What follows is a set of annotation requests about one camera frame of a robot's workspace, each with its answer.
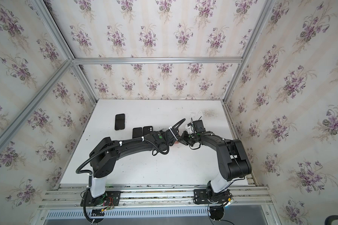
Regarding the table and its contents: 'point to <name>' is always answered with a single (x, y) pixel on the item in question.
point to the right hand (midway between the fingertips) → (176, 140)
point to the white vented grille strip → (80, 213)
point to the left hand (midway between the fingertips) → (160, 134)
